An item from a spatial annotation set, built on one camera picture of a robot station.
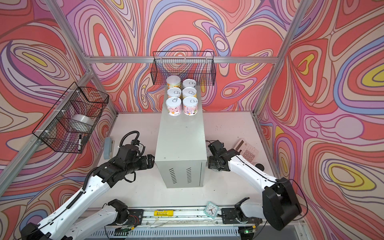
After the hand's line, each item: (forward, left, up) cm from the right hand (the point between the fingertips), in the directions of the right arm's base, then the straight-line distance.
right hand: (218, 167), depth 85 cm
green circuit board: (-28, +50, -7) cm, 58 cm away
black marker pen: (+6, +69, +22) cm, 73 cm away
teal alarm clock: (-21, +6, -4) cm, 22 cm away
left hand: (+2, +36, +10) cm, 38 cm away
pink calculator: (+13, -21, -3) cm, 25 cm away
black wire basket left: (+12, +71, +30) cm, 78 cm away
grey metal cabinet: (-8, +19, +29) cm, 36 cm away
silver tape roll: (+16, +68, +28) cm, 75 cm away
